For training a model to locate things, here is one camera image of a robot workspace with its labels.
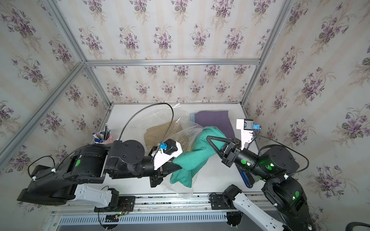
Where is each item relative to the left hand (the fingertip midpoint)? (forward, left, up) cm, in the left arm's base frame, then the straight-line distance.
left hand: (184, 165), depth 46 cm
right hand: (+6, -9, +6) cm, 12 cm away
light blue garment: (+49, -6, -34) cm, 60 cm away
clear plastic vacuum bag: (+44, +23, -38) cm, 62 cm away
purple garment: (+45, -25, -32) cm, 61 cm away
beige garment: (+36, +8, -33) cm, 49 cm away
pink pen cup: (+30, +50, -32) cm, 67 cm away
